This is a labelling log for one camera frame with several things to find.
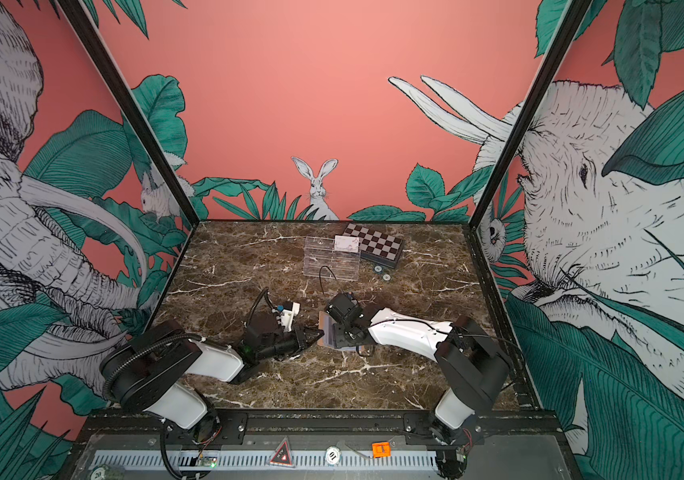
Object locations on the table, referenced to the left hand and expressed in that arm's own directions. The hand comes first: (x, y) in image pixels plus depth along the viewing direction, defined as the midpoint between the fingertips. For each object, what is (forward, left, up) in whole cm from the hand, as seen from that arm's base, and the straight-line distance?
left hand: (327, 332), depth 82 cm
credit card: (+33, -7, -1) cm, 34 cm away
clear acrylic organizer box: (+35, +3, -8) cm, 36 cm away
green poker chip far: (+27, -18, -9) cm, 34 cm away
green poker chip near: (+25, -21, -9) cm, 33 cm away
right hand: (+1, -4, -4) cm, 6 cm away
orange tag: (-27, -13, -5) cm, 31 cm away
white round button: (-28, -1, -7) cm, 29 cm away
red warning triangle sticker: (-28, +11, -7) cm, 31 cm away
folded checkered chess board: (+36, -19, -6) cm, 41 cm away
